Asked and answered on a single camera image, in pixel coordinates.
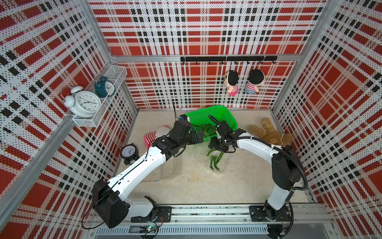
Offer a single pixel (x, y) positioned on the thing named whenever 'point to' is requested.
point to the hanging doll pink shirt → (231, 79)
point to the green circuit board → (148, 229)
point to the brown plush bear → (267, 132)
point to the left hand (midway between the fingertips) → (198, 134)
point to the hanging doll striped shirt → (256, 77)
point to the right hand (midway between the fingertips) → (214, 146)
